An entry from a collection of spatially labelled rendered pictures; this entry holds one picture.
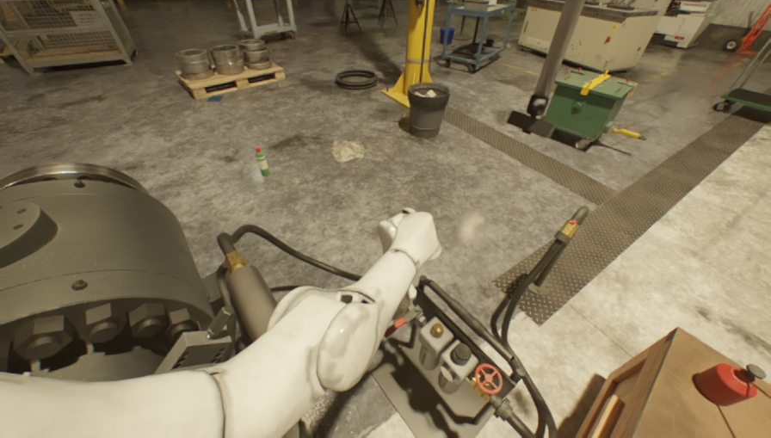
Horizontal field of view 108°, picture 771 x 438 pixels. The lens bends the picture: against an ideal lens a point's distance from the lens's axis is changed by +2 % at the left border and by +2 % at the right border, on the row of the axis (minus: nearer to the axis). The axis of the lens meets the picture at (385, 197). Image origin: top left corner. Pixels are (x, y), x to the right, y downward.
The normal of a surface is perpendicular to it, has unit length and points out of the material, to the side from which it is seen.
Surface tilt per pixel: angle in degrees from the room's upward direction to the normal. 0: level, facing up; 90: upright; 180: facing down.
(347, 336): 58
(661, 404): 0
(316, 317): 21
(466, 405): 0
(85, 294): 29
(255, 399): 44
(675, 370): 0
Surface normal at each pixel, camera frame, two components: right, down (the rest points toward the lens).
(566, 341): 0.01, -0.76
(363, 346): 0.86, 0.05
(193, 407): 0.76, -0.63
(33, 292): 0.22, -0.84
